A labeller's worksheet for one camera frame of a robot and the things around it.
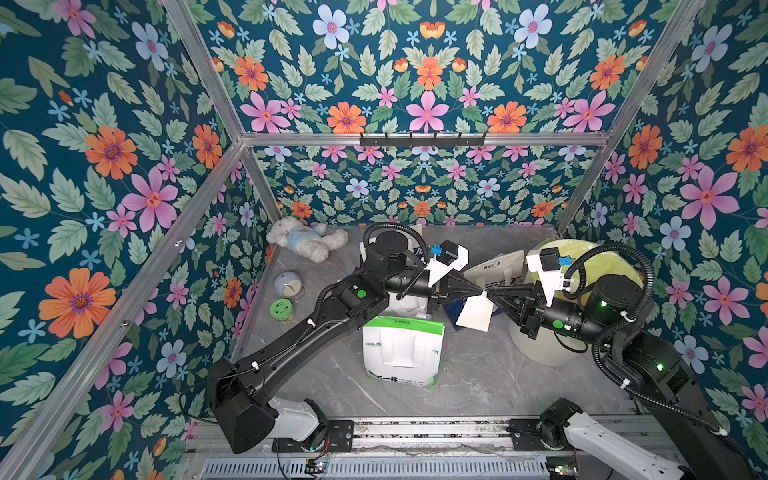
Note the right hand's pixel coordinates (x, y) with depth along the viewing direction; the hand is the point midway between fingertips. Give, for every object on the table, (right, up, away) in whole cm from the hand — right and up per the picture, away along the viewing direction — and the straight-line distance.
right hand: (496, 285), depth 55 cm
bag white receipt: (-3, -6, +5) cm, 8 cm away
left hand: (-3, -1, 0) cm, 4 cm away
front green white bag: (-18, -18, +17) cm, 30 cm away
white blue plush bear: (-51, +10, +50) cm, 72 cm away
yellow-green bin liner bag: (+35, +3, +22) cm, 41 cm away
